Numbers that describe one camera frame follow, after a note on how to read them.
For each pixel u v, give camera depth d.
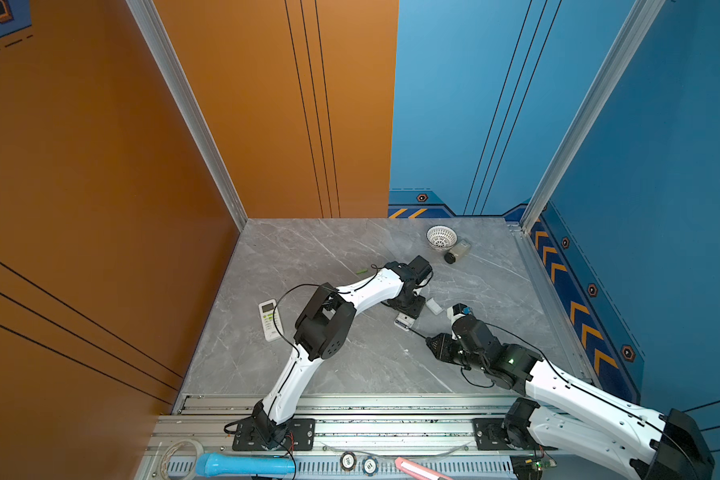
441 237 1.12
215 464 0.67
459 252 1.08
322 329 0.57
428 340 0.81
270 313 0.94
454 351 0.68
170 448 0.71
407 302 0.83
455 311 0.74
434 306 0.97
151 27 0.71
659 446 0.40
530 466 0.71
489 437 0.72
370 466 0.70
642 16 0.70
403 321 0.92
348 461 0.70
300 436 0.74
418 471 0.69
